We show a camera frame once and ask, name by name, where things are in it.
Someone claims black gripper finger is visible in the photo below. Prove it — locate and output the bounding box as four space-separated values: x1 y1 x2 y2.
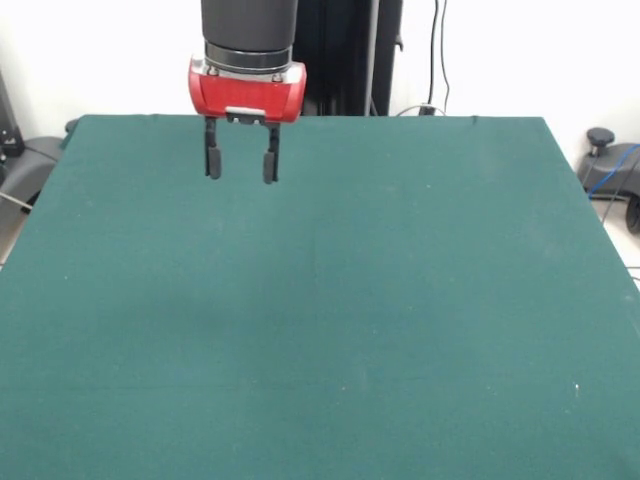
262 123 281 185
202 115 224 180

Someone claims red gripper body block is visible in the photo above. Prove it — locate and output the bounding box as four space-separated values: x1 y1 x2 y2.
187 55 308 126

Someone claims black equipment tower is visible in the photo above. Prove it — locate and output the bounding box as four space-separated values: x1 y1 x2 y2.
0 69 26 162

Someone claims dark green table cloth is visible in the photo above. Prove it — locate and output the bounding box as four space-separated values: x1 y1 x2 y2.
0 113 640 480

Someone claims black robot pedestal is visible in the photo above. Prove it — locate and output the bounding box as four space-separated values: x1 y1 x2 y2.
292 0 405 117

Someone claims thick black cable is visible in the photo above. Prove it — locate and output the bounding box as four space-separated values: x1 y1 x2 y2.
427 0 440 106

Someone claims thin black cable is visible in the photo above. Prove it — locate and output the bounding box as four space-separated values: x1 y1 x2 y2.
440 0 451 110

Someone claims blue cable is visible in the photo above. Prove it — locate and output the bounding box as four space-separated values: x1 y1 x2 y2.
589 144 640 200

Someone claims grey pedestal foot with knob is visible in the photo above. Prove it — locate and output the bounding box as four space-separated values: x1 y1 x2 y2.
577 127 640 201

